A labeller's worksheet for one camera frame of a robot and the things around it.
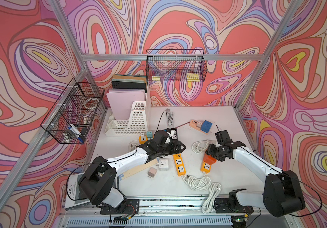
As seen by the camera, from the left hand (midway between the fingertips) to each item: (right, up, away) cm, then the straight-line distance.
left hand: (183, 149), depth 80 cm
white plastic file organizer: (-27, +15, +10) cm, 33 cm away
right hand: (+18, -6, +7) cm, 20 cm away
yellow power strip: (-1, -12, +4) cm, 13 cm away
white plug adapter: (-25, +5, +16) cm, 30 cm away
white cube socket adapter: (-11, -10, +3) cm, 15 cm away
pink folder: (-38, +29, +11) cm, 49 cm away
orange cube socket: (+15, -6, +1) cm, 17 cm away
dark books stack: (-34, +42, +13) cm, 56 cm away
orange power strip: (+14, -12, +4) cm, 19 cm away
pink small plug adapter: (-18, -15, +4) cm, 24 cm away
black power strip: (-4, +5, +18) cm, 19 cm away
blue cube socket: (+19, +12, +18) cm, 29 cm away
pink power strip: (+12, +13, +27) cm, 32 cm away
